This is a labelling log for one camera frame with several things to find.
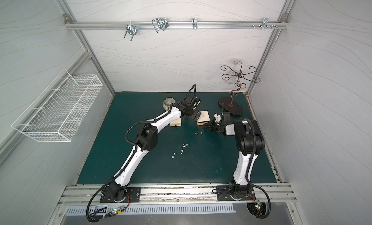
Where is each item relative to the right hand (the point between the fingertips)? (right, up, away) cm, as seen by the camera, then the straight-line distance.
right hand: (203, 123), depth 100 cm
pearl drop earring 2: (-20, -18, -12) cm, 29 cm away
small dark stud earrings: (-5, -6, -4) cm, 9 cm away
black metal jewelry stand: (+19, +15, +13) cm, 27 cm away
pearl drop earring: (-13, -13, -10) cm, 21 cm away
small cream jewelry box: (-18, +1, -3) cm, 19 cm away
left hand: (-6, +8, +2) cm, 10 cm away
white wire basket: (-74, +8, -34) cm, 81 cm away
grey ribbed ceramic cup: (-27, +15, +5) cm, 31 cm away
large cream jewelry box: (0, +4, 0) cm, 4 cm away
